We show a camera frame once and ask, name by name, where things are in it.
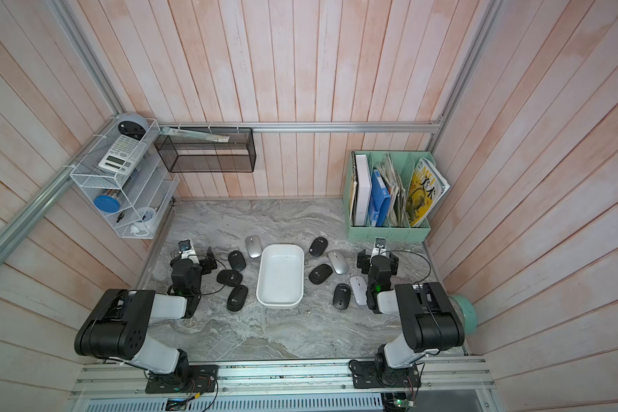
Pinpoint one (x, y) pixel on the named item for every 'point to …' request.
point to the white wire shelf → (144, 196)
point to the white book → (364, 187)
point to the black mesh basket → (187, 154)
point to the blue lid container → (106, 203)
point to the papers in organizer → (397, 208)
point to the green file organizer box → (404, 164)
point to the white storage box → (280, 278)
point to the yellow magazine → (428, 185)
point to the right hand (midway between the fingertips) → (378, 249)
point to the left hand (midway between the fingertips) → (199, 252)
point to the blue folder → (379, 200)
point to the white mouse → (360, 289)
